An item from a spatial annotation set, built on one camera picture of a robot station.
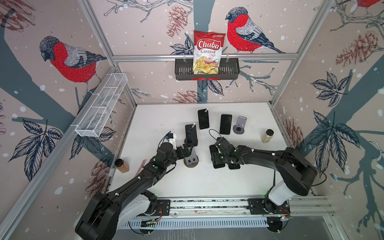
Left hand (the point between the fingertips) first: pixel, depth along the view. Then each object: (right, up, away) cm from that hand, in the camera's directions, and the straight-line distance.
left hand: (191, 144), depth 82 cm
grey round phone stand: (+34, +11, +19) cm, 41 cm away
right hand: (+15, -10, +9) cm, 20 cm away
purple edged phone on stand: (0, +4, +11) cm, 12 cm away
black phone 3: (+22, +10, +13) cm, 28 cm away
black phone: (+27, -14, +4) cm, 31 cm away
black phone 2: (+8, +16, +16) cm, 24 cm away
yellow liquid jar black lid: (+48, +3, +11) cm, 49 cm away
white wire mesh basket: (-48, +13, -10) cm, 51 cm away
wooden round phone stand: (0, -10, +3) cm, 10 cm away
